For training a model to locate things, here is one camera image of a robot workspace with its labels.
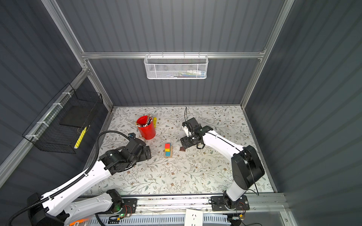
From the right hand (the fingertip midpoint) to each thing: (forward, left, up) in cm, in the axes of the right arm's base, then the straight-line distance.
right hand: (189, 142), depth 88 cm
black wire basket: (-3, +67, +21) cm, 70 cm away
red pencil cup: (+8, +27, +8) cm, 30 cm away
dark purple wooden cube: (-1, +4, -8) cm, 9 cm away
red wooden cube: (0, +14, -4) cm, 15 cm away
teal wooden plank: (-5, +13, -6) cm, 16 cm away
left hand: (-10, +25, +7) cm, 28 cm away
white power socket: (-39, -2, -6) cm, 39 cm away
